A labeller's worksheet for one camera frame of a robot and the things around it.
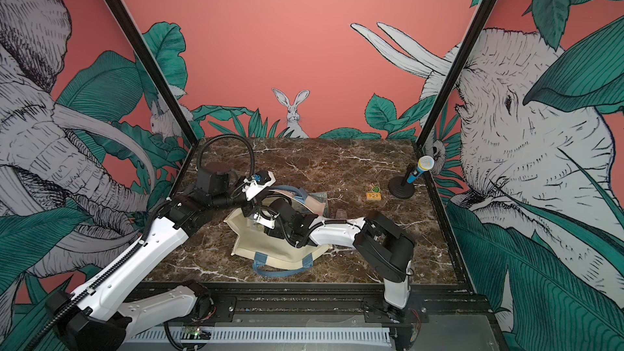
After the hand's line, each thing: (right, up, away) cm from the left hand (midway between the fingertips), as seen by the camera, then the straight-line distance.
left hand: (271, 186), depth 72 cm
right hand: (-4, -11, +14) cm, 18 cm away
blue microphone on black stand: (+50, -3, +29) cm, 58 cm away
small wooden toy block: (+38, -7, +29) cm, 48 cm away
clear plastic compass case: (+23, -13, +23) cm, 36 cm away
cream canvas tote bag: (0, -22, +3) cm, 23 cm away
